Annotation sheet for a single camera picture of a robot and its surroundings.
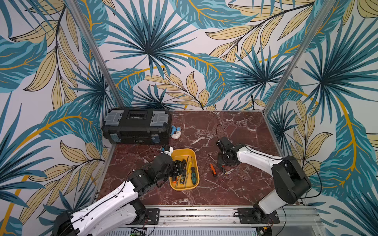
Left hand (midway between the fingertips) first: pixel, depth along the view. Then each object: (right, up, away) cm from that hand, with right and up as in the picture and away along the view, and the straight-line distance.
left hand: (182, 167), depth 75 cm
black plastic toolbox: (-30, +21, +18) cm, 41 cm away
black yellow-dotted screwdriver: (+1, -7, +13) cm, 15 cm away
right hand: (+24, -1, +17) cm, 29 cm away
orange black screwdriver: (+18, -5, +13) cm, 23 cm away
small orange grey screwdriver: (-5, -9, +9) cm, 14 cm away
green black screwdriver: (+6, -8, +11) cm, 15 cm away
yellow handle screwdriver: (+4, -4, +14) cm, 15 cm away
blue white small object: (-6, +16, +29) cm, 34 cm away
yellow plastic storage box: (+4, -9, +11) cm, 15 cm away
